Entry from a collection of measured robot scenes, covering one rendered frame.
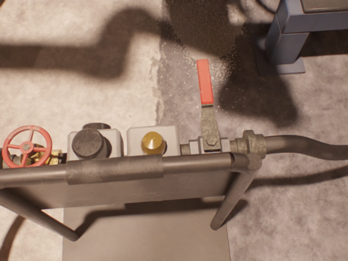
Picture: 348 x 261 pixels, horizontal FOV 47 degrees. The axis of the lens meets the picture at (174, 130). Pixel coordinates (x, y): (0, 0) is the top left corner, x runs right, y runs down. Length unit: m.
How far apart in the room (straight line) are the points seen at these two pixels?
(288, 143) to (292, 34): 0.53
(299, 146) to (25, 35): 0.96
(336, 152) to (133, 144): 0.37
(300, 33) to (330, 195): 0.44
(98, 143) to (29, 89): 0.70
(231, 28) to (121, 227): 0.70
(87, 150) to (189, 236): 0.53
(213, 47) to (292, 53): 0.24
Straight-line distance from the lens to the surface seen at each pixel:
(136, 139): 0.63
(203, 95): 0.63
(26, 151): 0.61
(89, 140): 0.59
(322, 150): 0.73
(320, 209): 1.13
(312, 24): 1.12
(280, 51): 1.19
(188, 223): 1.05
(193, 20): 1.32
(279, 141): 0.66
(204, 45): 1.26
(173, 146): 0.62
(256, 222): 1.08
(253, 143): 0.64
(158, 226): 1.05
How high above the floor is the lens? 1.04
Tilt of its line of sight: 68 degrees down
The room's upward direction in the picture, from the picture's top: straight up
